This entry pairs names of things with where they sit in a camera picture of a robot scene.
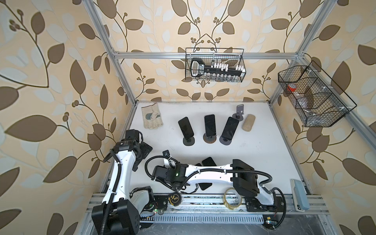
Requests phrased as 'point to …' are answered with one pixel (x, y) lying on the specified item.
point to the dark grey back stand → (188, 142)
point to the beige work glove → (152, 117)
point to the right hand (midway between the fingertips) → (168, 169)
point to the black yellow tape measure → (175, 199)
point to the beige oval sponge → (248, 122)
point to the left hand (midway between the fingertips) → (142, 155)
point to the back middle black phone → (210, 125)
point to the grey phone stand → (166, 152)
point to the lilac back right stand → (225, 141)
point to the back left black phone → (186, 128)
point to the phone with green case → (207, 162)
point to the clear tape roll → (226, 204)
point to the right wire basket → (317, 100)
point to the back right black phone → (230, 128)
